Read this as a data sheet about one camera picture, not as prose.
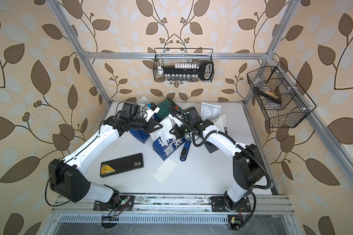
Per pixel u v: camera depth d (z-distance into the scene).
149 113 0.69
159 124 0.75
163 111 0.72
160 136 0.78
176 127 0.74
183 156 0.88
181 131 0.73
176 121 0.74
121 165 0.87
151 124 0.67
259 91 0.74
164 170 0.87
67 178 0.41
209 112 0.90
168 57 0.91
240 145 0.47
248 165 0.44
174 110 0.72
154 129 0.72
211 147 0.96
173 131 0.80
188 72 0.86
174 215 0.72
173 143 0.87
